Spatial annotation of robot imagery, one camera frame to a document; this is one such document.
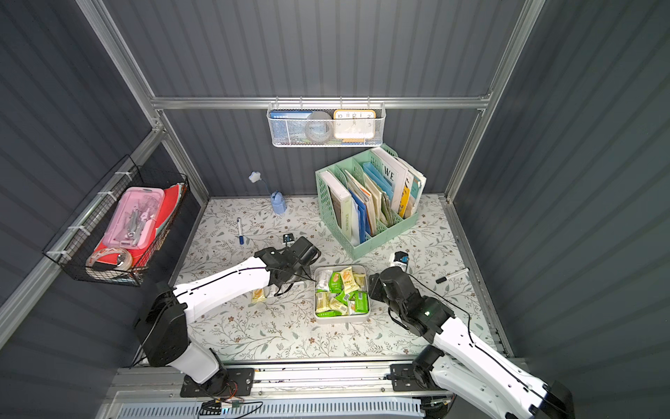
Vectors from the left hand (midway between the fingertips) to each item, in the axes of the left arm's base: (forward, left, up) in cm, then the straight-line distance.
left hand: (302, 270), depth 85 cm
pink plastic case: (+4, +45, +20) cm, 50 cm away
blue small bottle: (+35, +14, -3) cm, 38 cm away
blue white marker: (+22, +29, -10) cm, 37 cm away
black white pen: (+2, -50, -10) cm, 51 cm away
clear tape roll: (-8, +43, +17) cm, 47 cm away
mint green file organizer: (+31, -22, +14) cm, 40 cm away
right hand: (-6, -24, +5) cm, 25 cm away
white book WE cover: (+30, -33, +15) cm, 47 cm away
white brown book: (+17, -13, +14) cm, 26 cm away
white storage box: (-6, -13, -7) cm, 16 cm away
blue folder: (+16, -21, +7) cm, 27 cm away
